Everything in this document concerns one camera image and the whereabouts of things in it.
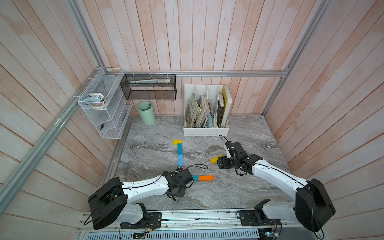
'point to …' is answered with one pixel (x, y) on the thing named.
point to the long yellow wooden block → (214, 160)
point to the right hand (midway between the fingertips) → (223, 160)
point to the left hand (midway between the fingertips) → (177, 193)
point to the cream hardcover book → (227, 100)
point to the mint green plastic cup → (147, 113)
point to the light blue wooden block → (180, 160)
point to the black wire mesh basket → (149, 86)
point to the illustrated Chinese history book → (192, 112)
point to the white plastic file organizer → (202, 111)
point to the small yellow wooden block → (176, 142)
